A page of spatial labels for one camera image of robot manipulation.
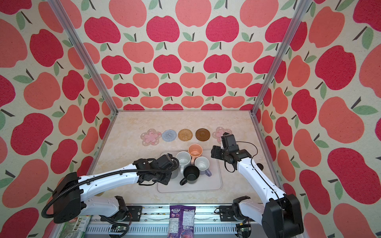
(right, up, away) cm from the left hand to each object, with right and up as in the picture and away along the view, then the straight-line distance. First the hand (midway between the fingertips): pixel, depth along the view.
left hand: (169, 181), depth 79 cm
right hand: (+27, +14, +6) cm, 31 cm away
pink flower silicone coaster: (-17, +22, +26) cm, 38 cm away
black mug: (+12, +2, +7) cm, 14 cm away
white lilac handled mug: (+19, +7, +11) cm, 23 cm away
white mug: (+7, +10, +10) cm, 16 cm away
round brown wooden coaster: (+20, +24, +28) cm, 42 cm away
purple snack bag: (+7, -16, -8) cm, 19 cm away
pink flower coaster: (+33, +25, +29) cm, 50 cm away
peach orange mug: (+14, +14, +17) cm, 26 cm away
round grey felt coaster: (-4, +23, +27) cm, 35 cm away
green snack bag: (-43, -18, -10) cm, 48 cm away
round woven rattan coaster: (+7, +23, +29) cm, 38 cm away
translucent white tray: (+20, -4, +6) cm, 21 cm away
